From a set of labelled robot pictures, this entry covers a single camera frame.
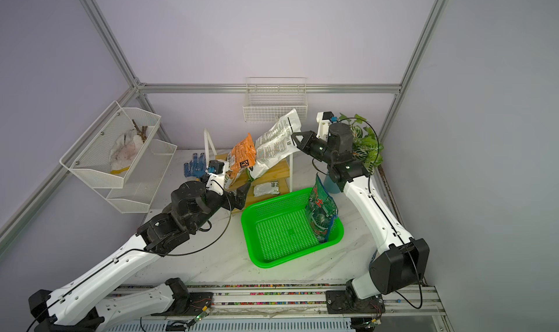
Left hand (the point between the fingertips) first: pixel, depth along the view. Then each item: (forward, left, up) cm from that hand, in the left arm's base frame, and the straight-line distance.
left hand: (237, 179), depth 67 cm
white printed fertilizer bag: (+16, -12, 0) cm, 20 cm away
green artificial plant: (+14, -44, 0) cm, 46 cm away
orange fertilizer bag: (+11, 0, -1) cm, 11 cm away
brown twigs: (+25, +42, -3) cm, 49 cm away
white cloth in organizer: (+15, +44, -2) cm, 46 cm away
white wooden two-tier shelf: (+13, -14, -13) cm, 23 cm away
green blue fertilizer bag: (-2, -29, -16) cm, 33 cm away
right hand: (+14, -17, +5) cm, 23 cm away
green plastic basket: (-2, -12, -33) cm, 35 cm away
